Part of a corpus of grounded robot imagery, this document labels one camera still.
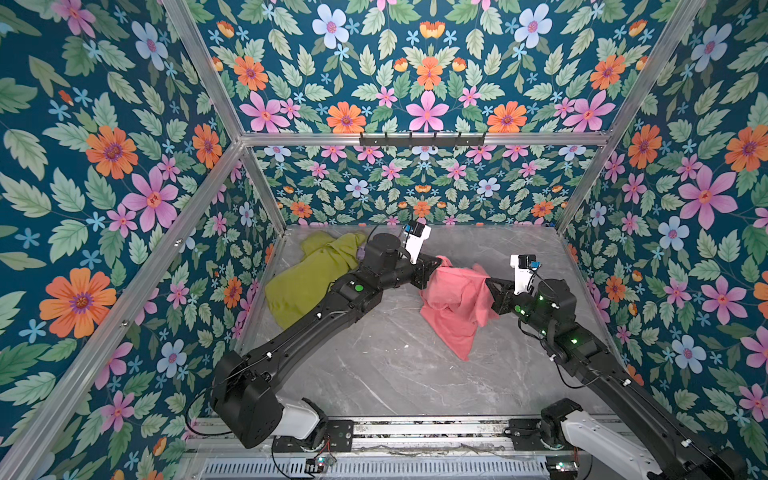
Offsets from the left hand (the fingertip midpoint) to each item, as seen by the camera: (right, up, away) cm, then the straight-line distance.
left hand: (446, 255), depth 69 cm
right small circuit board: (+28, -51, +2) cm, 58 cm away
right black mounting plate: (+21, -45, +5) cm, 50 cm away
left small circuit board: (-31, -50, +2) cm, 59 cm away
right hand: (+11, -6, +6) cm, 14 cm away
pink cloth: (+4, -13, +12) cm, 18 cm away
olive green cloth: (-36, -2, +28) cm, 46 cm away
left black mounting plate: (-26, -45, +5) cm, 53 cm away
